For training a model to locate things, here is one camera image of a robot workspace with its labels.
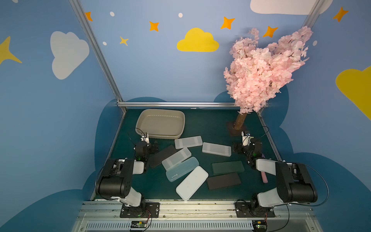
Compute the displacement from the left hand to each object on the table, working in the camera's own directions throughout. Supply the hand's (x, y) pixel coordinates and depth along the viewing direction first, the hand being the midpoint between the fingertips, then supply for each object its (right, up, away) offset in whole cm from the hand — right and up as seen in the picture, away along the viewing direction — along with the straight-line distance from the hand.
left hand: (148, 140), depth 95 cm
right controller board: (+64, -42, -22) cm, 79 cm away
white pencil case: (+28, -24, -13) cm, 39 cm away
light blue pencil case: (+25, -16, -4) cm, 30 cm away
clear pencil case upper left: (+27, -2, +4) cm, 27 cm away
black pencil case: (+48, -23, -11) cm, 54 cm away
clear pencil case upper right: (+46, -7, +2) cm, 47 cm away
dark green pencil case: (+51, -17, -4) cm, 54 cm away
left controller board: (+1, -40, -23) cm, 46 cm away
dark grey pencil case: (+7, -11, -5) cm, 14 cm away
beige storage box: (+7, +11, +9) cm, 16 cm away
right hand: (+63, 0, +1) cm, 63 cm away
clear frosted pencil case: (+19, -12, -3) cm, 22 cm away
